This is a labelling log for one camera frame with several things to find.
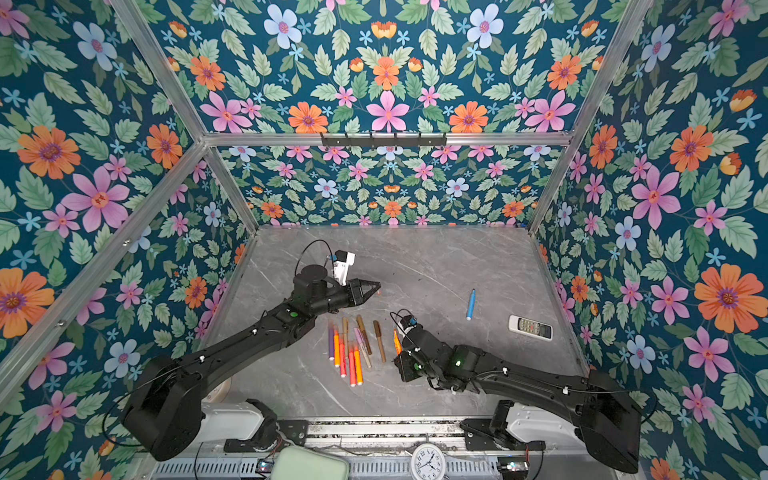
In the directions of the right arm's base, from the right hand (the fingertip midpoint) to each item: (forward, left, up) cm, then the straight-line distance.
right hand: (394, 362), depth 77 cm
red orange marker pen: (+1, +12, -8) cm, 15 cm away
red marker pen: (+4, +15, -8) cm, 18 cm away
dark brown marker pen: (+12, +6, -8) cm, 15 cm away
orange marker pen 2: (+4, -1, +4) cm, 5 cm away
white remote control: (+13, -42, -7) cm, 44 cm away
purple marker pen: (+10, +20, -8) cm, 24 cm away
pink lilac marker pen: (+8, +10, -8) cm, 15 cm away
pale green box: (-21, +23, -6) cm, 32 cm away
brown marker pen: (+15, +11, -9) cm, 20 cm away
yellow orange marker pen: (+1, +11, -8) cm, 13 cm away
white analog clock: (-21, -8, -6) cm, 23 cm away
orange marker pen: (+7, +18, -9) cm, 21 cm away
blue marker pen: (+21, -24, -8) cm, 33 cm away
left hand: (+15, +3, +16) cm, 22 cm away
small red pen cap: (+14, +4, +12) cm, 18 cm away
